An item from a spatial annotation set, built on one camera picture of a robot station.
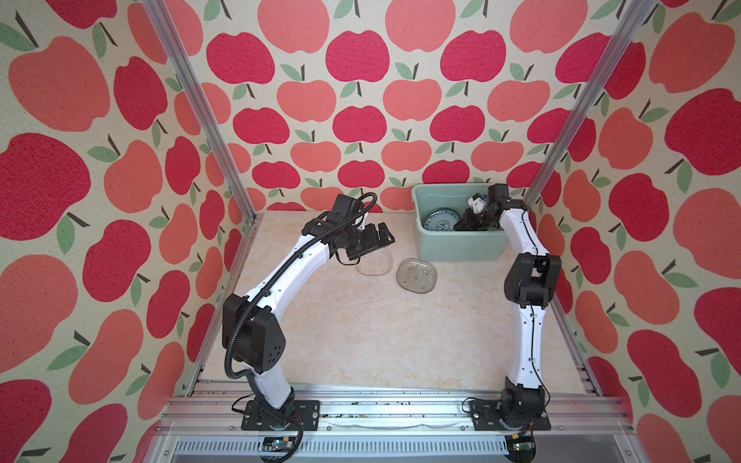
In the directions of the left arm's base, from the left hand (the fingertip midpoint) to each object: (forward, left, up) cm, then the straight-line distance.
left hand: (388, 245), depth 81 cm
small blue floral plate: (+24, -22, -14) cm, 36 cm away
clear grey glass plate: (+5, -11, -23) cm, 26 cm away
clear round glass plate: (+11, +3, -24) cm, 27 cm away
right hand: (+20, -28, -13) cm, 37 cm away
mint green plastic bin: (+16, -26, -20) cm, 37 cm away
